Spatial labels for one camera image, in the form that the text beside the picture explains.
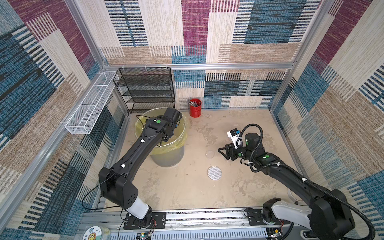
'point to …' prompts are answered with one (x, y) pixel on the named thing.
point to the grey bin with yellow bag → (170, 153)
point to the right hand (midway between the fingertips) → (224, 149)
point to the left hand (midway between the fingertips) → (146, 124)
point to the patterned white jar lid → (214, 172)
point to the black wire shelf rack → (146, 88)
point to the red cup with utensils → (195, 107)
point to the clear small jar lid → (210, 154)
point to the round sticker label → (94, 232)
